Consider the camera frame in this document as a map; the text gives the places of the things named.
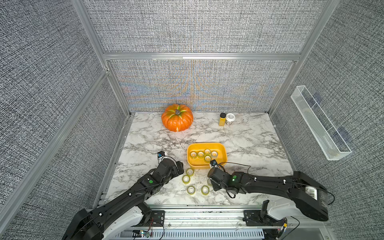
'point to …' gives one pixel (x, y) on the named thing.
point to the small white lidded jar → (230, 118)
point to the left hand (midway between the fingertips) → (180, 165)
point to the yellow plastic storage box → (199, 163)
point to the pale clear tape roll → (207, 151)
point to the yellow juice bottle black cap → (222, 119)
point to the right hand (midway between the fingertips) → (212, 176)
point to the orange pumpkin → (177, 117)
